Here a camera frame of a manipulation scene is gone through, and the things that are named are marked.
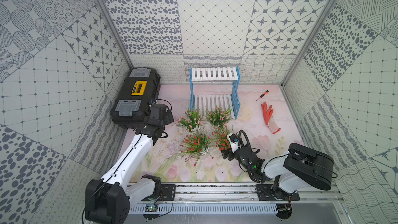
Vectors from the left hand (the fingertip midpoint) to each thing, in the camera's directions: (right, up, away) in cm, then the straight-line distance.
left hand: (165, 113), depth 82 cm
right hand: (+34, -17, +5) cm, 38 cm away
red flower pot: (+17, -15, -8) cm, 24 cm away
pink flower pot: (+14, -5, +2) cm, 15 cm away
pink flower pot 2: (+30, -3, +4) cm, 30 cm away
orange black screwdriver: (+68, +12, +34) cm, 77 cm away
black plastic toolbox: (-20, +4, +4) cm, 20 cm away
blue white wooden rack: (+32, +17, +38) cm, 52 cm away
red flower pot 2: (+31, -13, -2) cm, 33 cm away
